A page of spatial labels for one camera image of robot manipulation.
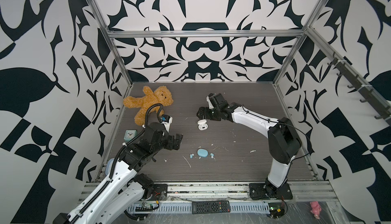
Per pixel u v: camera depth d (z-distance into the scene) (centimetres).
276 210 71
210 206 70
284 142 48
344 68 65
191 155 85
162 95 100
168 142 65
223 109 69
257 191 74
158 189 75
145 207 73
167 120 64
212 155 85
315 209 68
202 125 96
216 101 72
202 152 85
